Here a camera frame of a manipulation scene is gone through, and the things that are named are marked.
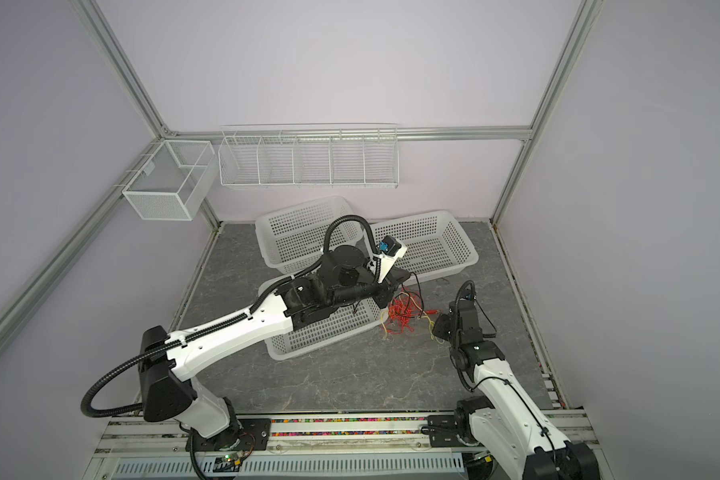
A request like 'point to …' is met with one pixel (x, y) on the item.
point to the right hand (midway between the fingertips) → (446, 319)
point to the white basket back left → (290, 239)
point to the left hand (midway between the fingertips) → (408, 279)
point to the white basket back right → (434, 242)
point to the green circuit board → (227, 463)
